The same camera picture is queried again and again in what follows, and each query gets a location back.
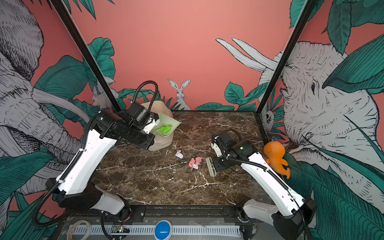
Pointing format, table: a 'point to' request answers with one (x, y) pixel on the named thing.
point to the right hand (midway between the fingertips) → (214, 163)
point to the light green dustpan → (164, 119)
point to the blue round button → (163, 230)
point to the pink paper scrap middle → (191, 162)
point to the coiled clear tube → (89, 227)
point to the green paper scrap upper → (165, 129)
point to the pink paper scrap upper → (198, 160)
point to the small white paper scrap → (195, 166)
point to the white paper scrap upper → (178, 154)
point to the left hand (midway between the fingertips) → (151, 140)
